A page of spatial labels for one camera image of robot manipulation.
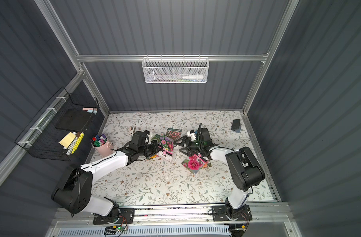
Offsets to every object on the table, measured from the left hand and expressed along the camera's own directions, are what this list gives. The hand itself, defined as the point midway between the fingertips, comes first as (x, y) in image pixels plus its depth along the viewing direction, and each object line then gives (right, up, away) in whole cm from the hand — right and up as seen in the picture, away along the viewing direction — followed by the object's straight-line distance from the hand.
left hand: (165, 148), depth 85 cm
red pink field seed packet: (+4, +7, +21) cm, 22 cm away
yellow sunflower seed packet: (-8, +4, +20) cm, 22 cm away
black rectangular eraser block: (+50, +13, +23) cm, 57 cm away
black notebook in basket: (-47, +16, -8) cm, 50 cm away
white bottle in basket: (+17, +44, +9) cm, 48 cm away
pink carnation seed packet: (+18, -10, +6) cm, 22 cm away
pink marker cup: (-40, +2, +4) cm, 40 cm away
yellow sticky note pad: (-45, +6, -15) cm, 48 cm away
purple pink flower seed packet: (+1, +2, +7) cm, 8 cm away
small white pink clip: (-27, +10, +22) cm, 37 cm away
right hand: (+7, 0, 0) cm, 7 cm away
